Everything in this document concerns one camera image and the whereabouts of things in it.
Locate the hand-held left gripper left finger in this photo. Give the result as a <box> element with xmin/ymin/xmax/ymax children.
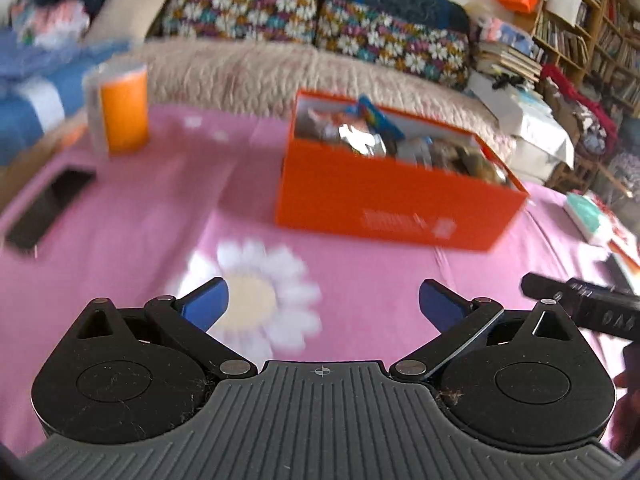
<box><xmin>70</xmin><ymin>276</ymin><xmax>258</xmax><ymax>380</ymax></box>

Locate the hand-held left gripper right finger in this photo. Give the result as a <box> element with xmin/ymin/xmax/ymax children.
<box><xmin>387</xmin><ymin>277</ymin><xmax>581</xmax><ymax>381</ymax></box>

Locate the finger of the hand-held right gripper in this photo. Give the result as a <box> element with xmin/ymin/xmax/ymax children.
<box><xmin>521</xmin><ymin>273</ymin><xmax>576</xmax><ymax>307</ymax></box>

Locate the orange cardboard box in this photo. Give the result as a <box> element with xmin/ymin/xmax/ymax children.
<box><xmin>274</xmin><ymin>90</ymin><xmax>530</xmax><ymax>253</ymax></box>

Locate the pile of snack packets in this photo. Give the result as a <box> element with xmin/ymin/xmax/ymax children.
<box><xmin>295</xmin><ymin>96</ymin><xmax>508</xmax><ymax>186</ymax></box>

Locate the person's right hand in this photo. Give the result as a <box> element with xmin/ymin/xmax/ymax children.
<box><xmin>614</xmin><ymin>342</ymin><xmax>640</xmax><ymax>461</ymax></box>

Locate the red white booklet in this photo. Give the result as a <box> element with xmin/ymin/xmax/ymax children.
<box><xmin>597</xmin><ymin>205</ymin><xmax>640</xmax><ymax>281</ymax></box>

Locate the teal tissue pack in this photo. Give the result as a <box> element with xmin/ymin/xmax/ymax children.
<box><xmin>564</xmin><ymin>191</ymin><xmax>613</xmax><ymax>246</ymax></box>

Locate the pink flowered tablecloth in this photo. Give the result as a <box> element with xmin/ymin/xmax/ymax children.
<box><xmin>0</xmin><ymin>105</ymin><xmax>640</xmax><ymax>461</ymax></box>

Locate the heap of patterned clothes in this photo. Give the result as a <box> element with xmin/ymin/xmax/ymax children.
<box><xmin>570</xmin><ymin>95</ymin><xmax>640</xmax><ymax>196</ymax></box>

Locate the red cloth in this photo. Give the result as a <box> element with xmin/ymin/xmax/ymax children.
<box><xmin>540</xmin><ymin>62</ymin><xmax>616</xmax><ymax>133</ymax></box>

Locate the black smartphone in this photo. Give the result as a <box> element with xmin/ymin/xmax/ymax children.
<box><xmin>4</xmin><ymin>167</ymin><xmax>97</xmax><ymax>253</ymax></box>

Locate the orange cylindrical can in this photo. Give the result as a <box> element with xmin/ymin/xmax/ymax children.
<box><xmin>82</xmin><ymin>60</ymin><xmax>151</xmax><ymax>161</ymax></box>

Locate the beige quilted sofa cover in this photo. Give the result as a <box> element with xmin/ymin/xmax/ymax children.
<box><xmin>105</xmin><ymin>40</ymin><xmax>516</xmax><ymax>161</ymax></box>

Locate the stack of books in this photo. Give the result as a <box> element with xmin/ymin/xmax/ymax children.
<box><xmin>470</xmin><ymin>2</ymin><xmax>543</xmax><ymax>81</ymax></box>

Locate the wooden bookshelf with books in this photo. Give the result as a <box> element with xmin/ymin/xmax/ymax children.
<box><xmin>530</xmin><ymin>0</ymin><xmax>640</xmax><ymax>111</ymax></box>

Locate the floral sofa cushion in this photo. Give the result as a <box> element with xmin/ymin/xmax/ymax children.
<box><xmin>159</xmin><ymin>0</ymin><xmax>318</xmax><ymax>45</ymax></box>
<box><xmin>315</xmin><ymin>0</ymin><xmax>473</xmax><ymax>86</ymax></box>

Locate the blue striped blanket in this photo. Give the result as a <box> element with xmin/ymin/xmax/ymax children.
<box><xmin>0</xmin><ymin>30</ymin><xmax>126</xmax><ymax>166</ymax></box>

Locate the beige pillow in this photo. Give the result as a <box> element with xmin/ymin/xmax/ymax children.
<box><xmin>82</xmin><ymin>0</ymin><xmax>180</xmax><ymax>46</ymax></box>

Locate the dark blue patterned sofa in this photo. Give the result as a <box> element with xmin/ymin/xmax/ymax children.
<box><xmin>150</xmin><ymin>0</ymin><xmax>473</xmax><ymax>91</ymax></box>

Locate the pink white floral cloth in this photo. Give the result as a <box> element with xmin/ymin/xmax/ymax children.
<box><xmin>10</xmin><ymin>0</ymin><xmax>91</xmax><ymax>48</ymax></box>

